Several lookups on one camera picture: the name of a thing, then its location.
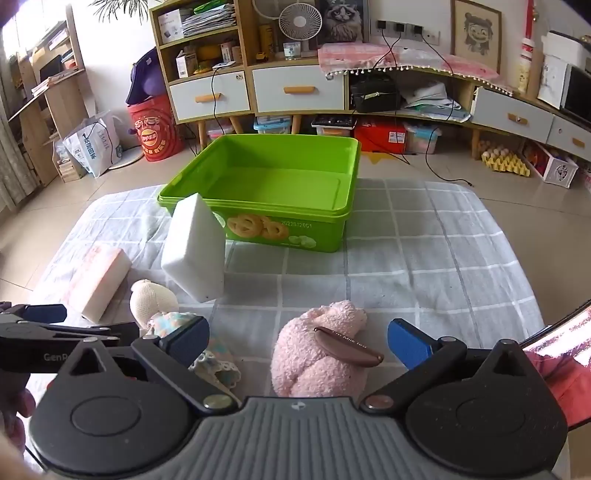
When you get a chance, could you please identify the white patterned box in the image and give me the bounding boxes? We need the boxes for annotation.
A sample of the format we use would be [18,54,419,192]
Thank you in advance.
[526,141,579,189]

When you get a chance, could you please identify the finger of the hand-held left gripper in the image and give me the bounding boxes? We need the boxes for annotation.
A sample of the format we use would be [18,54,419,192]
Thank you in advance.
[0,302,68,326]
[0,322,140,346]

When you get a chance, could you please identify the white carton box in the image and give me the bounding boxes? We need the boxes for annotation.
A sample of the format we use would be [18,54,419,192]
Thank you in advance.
[158,10,185,40]

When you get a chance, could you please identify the cat picture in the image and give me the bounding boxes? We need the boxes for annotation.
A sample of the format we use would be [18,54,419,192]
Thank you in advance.
[316,0,370,44]

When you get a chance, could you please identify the wall power sockets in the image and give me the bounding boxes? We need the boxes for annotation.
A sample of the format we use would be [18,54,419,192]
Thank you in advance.
[376,18,439,42]

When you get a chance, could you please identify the pink plush toy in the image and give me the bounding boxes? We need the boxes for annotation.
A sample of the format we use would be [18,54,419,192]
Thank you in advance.
[270,300,370,398]

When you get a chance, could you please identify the pile of folded cloths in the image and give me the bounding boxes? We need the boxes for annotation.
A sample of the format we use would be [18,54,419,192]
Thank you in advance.
[402,83,472,121]

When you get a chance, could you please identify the green plastic storage box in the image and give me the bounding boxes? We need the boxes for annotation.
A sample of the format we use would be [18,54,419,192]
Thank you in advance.
[157,134,362,254]

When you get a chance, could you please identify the green potted plant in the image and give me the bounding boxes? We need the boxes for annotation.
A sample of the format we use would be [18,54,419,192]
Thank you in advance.
[90,0,151,14]

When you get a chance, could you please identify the white pink tissue pack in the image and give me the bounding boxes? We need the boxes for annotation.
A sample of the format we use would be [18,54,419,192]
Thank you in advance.
[74,244,133,324]

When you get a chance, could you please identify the purple plush toy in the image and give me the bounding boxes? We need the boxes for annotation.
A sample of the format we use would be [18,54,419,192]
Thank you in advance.
[126,46,166,106]

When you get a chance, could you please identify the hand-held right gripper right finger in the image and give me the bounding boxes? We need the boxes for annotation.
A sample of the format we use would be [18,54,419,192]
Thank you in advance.
[361,318,541,412]

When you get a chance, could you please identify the white shopping bag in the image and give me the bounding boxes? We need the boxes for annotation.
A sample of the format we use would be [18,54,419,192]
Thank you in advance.
[62,111,123,178]

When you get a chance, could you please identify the framed cartoon drawing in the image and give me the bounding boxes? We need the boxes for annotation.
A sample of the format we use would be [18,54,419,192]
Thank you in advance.
[450,0,503,61]

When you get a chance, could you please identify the low wooden drawer cabinet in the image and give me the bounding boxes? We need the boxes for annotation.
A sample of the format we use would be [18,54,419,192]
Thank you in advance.
[249,60,591,162]

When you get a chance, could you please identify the yellow toy vehicle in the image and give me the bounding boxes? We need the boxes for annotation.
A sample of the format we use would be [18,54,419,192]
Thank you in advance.
[257,25,279,64]

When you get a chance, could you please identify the red storage box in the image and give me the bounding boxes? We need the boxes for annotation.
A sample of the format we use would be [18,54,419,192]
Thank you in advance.
[355,117,407,153]

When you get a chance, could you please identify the stack of papers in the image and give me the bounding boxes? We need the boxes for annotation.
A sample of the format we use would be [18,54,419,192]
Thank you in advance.
[182,4,237,38]

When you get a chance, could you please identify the pink fringed cloth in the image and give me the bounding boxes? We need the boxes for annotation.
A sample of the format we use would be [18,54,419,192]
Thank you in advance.
[318,43,500,83]

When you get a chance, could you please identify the microwave oven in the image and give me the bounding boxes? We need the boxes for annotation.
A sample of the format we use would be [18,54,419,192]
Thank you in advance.
[560,65,591,123]

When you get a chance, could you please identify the black bag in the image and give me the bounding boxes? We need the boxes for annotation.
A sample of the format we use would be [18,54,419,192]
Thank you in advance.
[349,74,402,114]

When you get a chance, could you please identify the red printed bucket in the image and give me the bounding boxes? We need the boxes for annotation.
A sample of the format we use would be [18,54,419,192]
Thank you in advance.
[128,95,184,162]

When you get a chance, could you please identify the cream doll with teal dress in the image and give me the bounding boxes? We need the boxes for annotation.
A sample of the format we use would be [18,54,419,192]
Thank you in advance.
[129,278,243,395]

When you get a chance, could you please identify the grey checked blanket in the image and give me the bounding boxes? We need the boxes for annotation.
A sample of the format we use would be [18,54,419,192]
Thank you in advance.
[28,178,548,462]

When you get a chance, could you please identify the clear plastic storage box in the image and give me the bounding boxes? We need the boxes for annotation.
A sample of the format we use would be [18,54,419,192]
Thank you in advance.
[253,115,293,136]

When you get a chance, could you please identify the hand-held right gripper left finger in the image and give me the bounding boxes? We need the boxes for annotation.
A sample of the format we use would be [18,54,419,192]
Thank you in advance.
[60,316,239,414]

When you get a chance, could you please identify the yellow egg carton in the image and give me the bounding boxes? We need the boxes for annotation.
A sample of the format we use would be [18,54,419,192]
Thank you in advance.
[478,138,532,177]

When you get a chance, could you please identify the grey curtain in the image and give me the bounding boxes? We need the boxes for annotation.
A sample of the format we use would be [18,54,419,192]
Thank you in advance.
[0,106,38,213]

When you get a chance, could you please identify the black power cable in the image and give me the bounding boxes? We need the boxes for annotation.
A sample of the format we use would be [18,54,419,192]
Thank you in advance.
[351,30,474,188]

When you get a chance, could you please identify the dark brown oval pad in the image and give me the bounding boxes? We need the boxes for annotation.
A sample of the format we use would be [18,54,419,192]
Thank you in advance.
[313,326,385,368]

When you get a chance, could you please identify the tall wooden shelf unit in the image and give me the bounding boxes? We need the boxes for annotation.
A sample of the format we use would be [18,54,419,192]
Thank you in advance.
[148,0,254,148]

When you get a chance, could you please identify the white sponge block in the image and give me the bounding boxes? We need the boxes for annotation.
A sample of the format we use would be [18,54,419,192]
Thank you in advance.
[160,193,227,304]

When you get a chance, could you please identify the person's left hand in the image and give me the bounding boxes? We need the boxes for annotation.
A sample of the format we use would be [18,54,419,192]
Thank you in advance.
[0,375,37,445]

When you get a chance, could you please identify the pink plastic storage box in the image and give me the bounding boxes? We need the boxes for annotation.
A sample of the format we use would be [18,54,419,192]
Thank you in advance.
[404,122,444,154]

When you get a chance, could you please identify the white desk fan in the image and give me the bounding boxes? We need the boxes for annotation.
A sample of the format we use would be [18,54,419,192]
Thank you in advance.
[278,4,322,62]

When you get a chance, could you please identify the wooden desk with shelves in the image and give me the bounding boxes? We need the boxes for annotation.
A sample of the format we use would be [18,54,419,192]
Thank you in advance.
[9,4,100,185]

